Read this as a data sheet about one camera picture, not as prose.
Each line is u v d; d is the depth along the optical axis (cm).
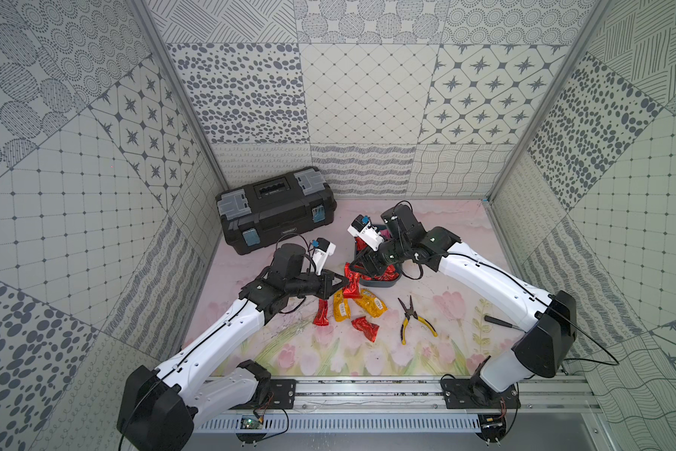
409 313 88
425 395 76
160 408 38
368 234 67
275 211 95
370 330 84
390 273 93
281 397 73
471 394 66
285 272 58
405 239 58
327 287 65
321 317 86
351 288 73
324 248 69
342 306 85
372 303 88
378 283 94
